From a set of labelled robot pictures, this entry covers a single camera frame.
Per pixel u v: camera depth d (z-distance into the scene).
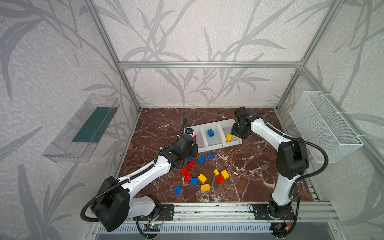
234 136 0.84
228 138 0.99
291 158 0.49
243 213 0.75
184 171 0.87
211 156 0.93
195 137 1.02
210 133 1.04
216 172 0.86
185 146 0.62
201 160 0.92
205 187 0.81
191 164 0.89
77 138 0.64
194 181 0.81
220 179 0.85
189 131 0.73
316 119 0.69
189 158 0.73
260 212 0.74
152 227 0.71
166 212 0.74
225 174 0.84
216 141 1.01
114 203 0.40
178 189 0.81
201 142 0.99
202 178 0.83
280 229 0.74
